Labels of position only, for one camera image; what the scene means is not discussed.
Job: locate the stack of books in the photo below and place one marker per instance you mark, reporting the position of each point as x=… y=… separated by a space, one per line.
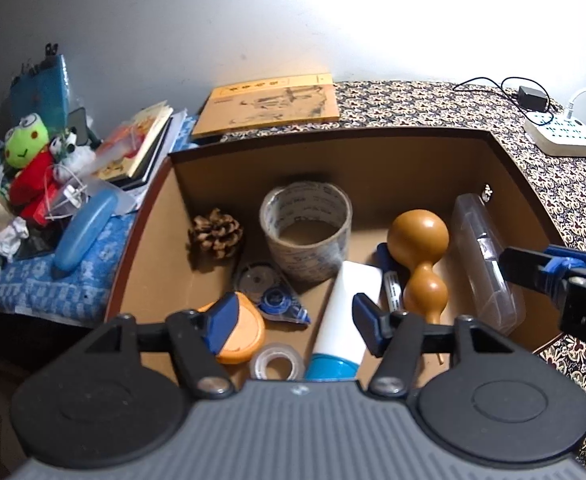
x=129 y=156

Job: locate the brown wooden gourd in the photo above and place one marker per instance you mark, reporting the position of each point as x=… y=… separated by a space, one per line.
x=417 y=239

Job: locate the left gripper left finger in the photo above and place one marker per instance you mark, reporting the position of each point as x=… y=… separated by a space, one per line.
x=196 y=339

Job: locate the pine cone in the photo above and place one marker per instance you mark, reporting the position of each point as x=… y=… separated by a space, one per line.
x=217 y=235

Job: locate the crumpled white paper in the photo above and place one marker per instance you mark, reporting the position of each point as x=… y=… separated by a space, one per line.
x=11 y=238

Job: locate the black power adapter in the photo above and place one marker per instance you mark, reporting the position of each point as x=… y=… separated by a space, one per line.
x=532 y=99

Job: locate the blue glasses case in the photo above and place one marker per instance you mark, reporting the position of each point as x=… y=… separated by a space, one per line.
x=82 y=231

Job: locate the patterned floral table cloth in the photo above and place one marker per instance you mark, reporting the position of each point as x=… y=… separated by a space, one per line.
x=558 y=182

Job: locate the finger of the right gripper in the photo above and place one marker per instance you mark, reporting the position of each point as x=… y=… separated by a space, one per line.
x=558 y=251
x=542 y=273

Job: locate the blue clipped folder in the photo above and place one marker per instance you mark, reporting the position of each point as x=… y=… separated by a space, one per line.
x=42 y=88

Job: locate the blue marker pen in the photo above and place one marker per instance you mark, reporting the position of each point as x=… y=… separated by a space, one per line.
x=391 y=281

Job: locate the white blue cream tube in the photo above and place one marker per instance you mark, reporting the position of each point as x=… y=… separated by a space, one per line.
x=339 y=349

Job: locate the white power strip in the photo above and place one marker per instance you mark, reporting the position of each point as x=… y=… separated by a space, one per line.
x=561 y=138

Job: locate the green frog plush toy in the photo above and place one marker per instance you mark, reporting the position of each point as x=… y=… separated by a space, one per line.
x=27 y=150

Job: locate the orange tape measure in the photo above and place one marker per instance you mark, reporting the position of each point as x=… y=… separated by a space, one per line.
x=243 y=332

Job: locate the white panda toy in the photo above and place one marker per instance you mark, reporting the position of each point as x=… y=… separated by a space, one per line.
x=70 y=158

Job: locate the blue correction tape dispenser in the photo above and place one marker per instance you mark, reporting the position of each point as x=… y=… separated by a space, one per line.
x=271 y=293

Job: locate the blue checkered cloth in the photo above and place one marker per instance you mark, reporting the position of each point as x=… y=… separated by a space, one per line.
x=35 y=287

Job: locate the clear plastic case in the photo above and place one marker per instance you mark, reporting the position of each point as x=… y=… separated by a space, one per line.
x=477 y=241

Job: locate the small clear tape roll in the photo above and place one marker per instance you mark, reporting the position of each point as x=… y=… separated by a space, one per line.
x=277 y=361

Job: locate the yellow calligraphy book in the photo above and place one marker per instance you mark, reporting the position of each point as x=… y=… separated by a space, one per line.
x=268 y=102

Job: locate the brown cardboard box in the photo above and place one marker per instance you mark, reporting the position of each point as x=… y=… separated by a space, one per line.
x=384 y=172

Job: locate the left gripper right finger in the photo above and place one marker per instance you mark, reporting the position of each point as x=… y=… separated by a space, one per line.
x=395 y=339

